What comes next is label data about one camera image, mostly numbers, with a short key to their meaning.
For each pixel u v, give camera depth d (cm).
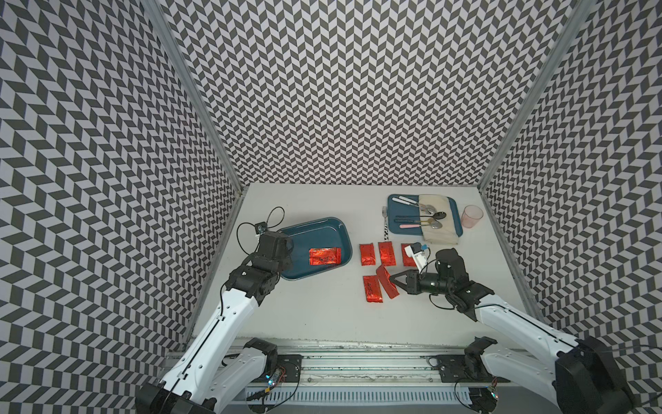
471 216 102
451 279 63
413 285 69
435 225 106
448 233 103
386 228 105
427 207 112
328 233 87
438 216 105
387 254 96
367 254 96
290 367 73
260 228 66
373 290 87
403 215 109
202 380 39
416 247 74
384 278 78
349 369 75
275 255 58
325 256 82
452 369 74
